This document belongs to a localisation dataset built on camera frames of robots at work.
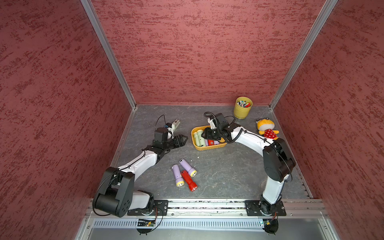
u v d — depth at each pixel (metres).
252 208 0.74
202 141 0.92
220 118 0.74
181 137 0.79
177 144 0.77
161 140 0.68
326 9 0.71
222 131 0.70
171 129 0.81
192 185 0.79
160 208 0.75
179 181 0.80
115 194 0.42
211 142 0.96
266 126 1.00
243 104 1.08
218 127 0.73
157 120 1.11
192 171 0.83
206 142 0.95
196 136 0.97
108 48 0.86
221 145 0.94
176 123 1.06
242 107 1.03
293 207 0.76
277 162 0.49
